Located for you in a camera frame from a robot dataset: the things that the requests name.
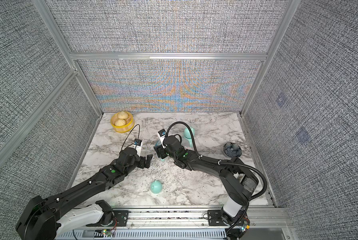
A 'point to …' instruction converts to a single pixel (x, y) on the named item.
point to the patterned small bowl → (232, 149)
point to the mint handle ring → (162, 160)
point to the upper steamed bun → (122, 115)
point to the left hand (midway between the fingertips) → (147, 152)
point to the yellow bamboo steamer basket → (130, 123)
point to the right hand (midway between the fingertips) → (158, 140)
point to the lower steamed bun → (120, 122)
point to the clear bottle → (190, 142)
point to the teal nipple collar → (158, 143)
